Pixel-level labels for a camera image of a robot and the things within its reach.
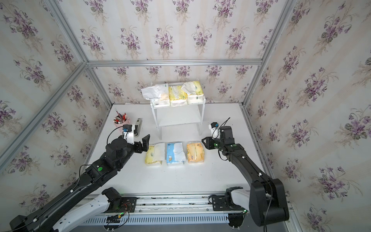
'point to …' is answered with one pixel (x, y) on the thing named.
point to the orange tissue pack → (195, 152)
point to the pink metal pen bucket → (121, 120)
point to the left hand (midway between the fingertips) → (143, 135)
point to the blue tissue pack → (175, 153)
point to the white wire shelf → (185, 115)
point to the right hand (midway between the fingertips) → (207, 140)
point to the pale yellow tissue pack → (155, 154)
